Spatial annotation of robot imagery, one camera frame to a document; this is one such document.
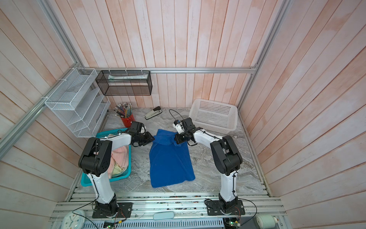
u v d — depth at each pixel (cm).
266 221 64
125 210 73
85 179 74
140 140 86
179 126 88
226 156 52
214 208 73
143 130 87
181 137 84
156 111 115
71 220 69
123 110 99
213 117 114
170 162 91
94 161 51
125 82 104
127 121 102
